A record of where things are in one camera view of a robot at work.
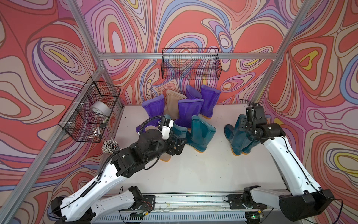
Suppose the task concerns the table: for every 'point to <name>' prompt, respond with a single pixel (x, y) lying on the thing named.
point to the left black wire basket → (88, 112)
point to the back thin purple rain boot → (192, 93)
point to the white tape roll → (99, 107)
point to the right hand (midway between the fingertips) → (247, 127)
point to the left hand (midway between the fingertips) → (182, 138)
